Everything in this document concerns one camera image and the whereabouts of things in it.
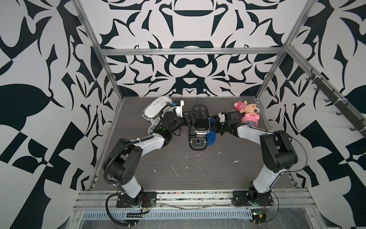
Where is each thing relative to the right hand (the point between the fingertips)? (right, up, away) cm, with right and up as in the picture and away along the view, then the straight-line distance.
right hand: (206, 123), depth 94 cm
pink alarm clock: (+30, +2, +2) cm, 31 cm away
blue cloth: (+3, -7, 0) cm, 8 cm away
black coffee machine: (-7, -3, -19) cm, 21 cm away
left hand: (-9, +9, -12) cm, 18 cm away
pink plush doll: (+30, +11, +11) cm, 34 cm away
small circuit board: (+22, -43, -23) cm, 54 cm away
